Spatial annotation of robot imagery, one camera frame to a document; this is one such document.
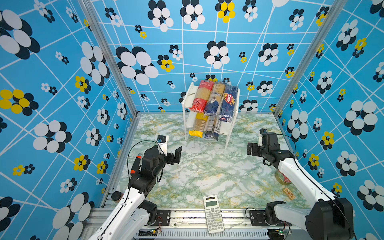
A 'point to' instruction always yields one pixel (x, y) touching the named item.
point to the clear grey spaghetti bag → (213, 126)
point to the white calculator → (213, 213)
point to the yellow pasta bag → (201, 119)
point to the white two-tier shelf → (226, 128)
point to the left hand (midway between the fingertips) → (174, 145)
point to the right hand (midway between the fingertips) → (256, 147)
